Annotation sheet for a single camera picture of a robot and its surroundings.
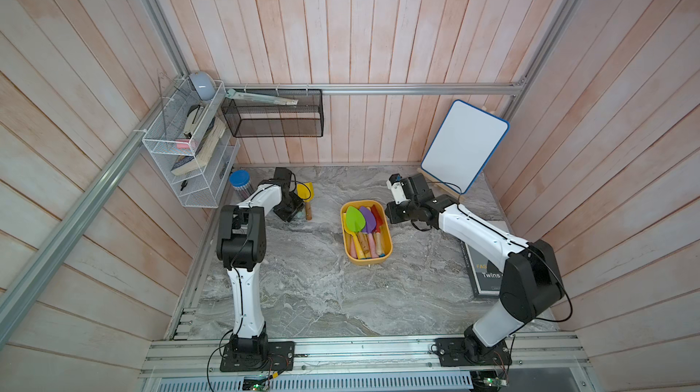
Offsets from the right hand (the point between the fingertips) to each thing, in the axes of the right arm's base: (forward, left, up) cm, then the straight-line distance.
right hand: (387, 209), depth 90 cm
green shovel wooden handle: (+1, +10, -10) cm, 14 cm away
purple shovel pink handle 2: (-11, +11, -9) cm, 18 cm away
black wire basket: (+36, +53, +10) cm, 65 cm away
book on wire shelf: (+9, +56, +20) cm, 60 cm away
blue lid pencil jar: (+9, +52, +4) cm, 53 cm away
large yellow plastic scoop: (-12, +9, -8) cm, 17 cm away
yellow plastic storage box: (-5, 0, -8) cm, 9 cm away
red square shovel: (-1, +2, -8) cm, 8 cm away
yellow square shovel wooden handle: (+18, +31, -13) cm, 39 cm away
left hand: (+6, +32, -11) cm, 34 cm away
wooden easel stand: (+16, -23, -7) cm, 29 cm away
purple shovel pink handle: (-2, +6, -9) cm, 11 cm away
